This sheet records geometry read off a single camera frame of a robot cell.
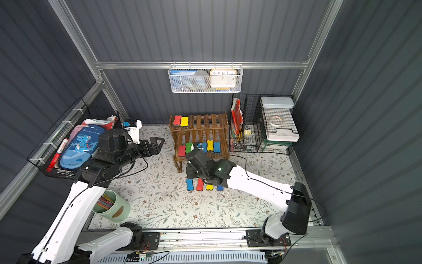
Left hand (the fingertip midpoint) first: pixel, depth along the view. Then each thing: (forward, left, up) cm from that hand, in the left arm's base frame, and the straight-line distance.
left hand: (155, 140), depth 66 cm
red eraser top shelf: (+19, -5, -7) cm, 21 cm away
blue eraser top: (-6, -27, -34) cm, 44 cm away
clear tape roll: (+27, -61, -15) cm, 68 cm away
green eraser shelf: (+12, -10, -19) cm, 25 cm away
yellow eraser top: (-5, -21, -34) cm, 40 cm away
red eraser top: (-3, -16, -35) cm, 38 cm away
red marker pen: (-5, +39, -3) cm, 39 cm away
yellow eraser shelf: (+11, -22, -17) cm, 30 cm away
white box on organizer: (+42, -65, -13) cm, 78 cm away
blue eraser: (+11, -26, -19) cm, 34 cm away
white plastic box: (+18, -63, -17) cm, 67 cm away
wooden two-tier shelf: (+16, -23, -9) cm, 29 cm away
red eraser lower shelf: (+10, -6, -22) cm, 25 cm away
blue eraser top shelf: (-3, -10, -35) cm, 37 cm away
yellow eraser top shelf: (+18, -9, -7) cm, 21 cm away
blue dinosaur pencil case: (-3, +29, 0) cm, 29 cm away
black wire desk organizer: (+33, -55, -23) cm, 68 cm away
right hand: (-4, -14, -13) cm, 19 cm away
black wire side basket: (+16, +40, -1) cm, 43 cm away
